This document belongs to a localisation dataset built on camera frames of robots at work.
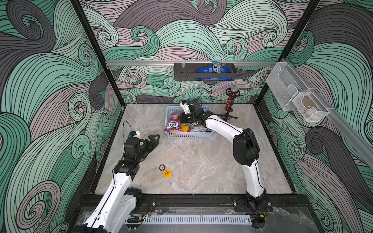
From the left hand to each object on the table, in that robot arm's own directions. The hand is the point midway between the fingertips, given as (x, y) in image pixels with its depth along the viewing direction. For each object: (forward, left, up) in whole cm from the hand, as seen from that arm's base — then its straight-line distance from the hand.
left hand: (156, 138), depth 79 cm
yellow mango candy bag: (+16, -16, -11) cm, 25 cm away
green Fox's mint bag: (+15, -23, -11) cm, 30 cm away
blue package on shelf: (+41, -42, +18) cm, 61 cm away
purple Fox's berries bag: (+12, -9, -4) cm, 16 cm away
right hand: (+18, -13, -3) cm, 22 cm away
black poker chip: (-10, -3, -17) cm, 20 cm away
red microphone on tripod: (+32, -48, +6) cm, 58 cm away
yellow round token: (-14, -6, -17) cm, 23 cm away
